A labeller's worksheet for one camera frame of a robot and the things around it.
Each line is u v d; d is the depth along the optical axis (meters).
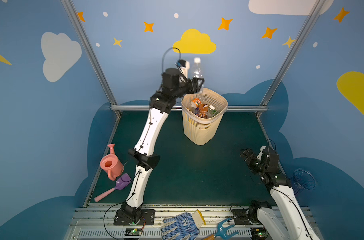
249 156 0.72
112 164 0.80
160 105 0.54
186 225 0.72
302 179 0.71
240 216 0.75
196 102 0.95
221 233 0.70
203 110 0.90
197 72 0.68
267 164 0.60
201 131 0.88
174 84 0.56
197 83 0.64
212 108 0.94
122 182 0.86
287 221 0.44
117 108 1.16
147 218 0.74
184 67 0.62
